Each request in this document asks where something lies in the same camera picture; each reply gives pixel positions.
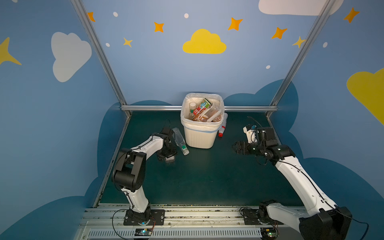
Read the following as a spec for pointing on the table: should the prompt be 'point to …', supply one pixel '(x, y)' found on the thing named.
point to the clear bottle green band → (192, 106)
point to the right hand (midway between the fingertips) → (240, 143)
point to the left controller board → (143, 232)
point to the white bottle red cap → (221, 130)
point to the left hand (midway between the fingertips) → (173, 155)
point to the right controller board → (268, 233)
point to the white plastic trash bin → (201, 135)
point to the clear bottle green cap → (180, 141)
